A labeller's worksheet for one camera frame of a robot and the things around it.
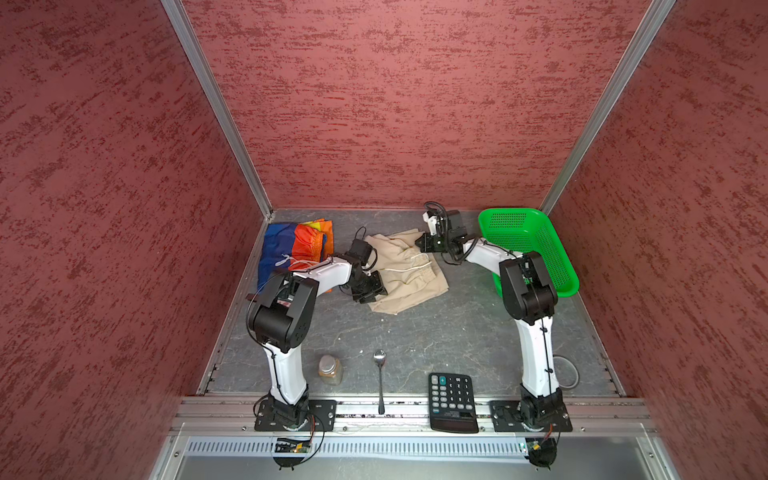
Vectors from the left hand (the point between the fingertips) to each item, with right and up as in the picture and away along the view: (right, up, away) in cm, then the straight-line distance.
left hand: (383, 299), depth 94 cm
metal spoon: (0, -14, -11) cm, 18 cm away
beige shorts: (+9, +8, +3) cm, 12 cm away
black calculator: (+19, -22, -20) cm, 35 cm away
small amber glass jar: (-12, -13, -22) cm, 28 cm away
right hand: (+12, +18, +9) cm, 23 cm away
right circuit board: (+40, -32, -24) cm, 56 cm away
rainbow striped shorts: (-34, +17, +10) cm, 39 cm away
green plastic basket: (+56, +23, +18) cm, 63 cm away
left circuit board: (-22, -31, -22) cm, 44 cm away
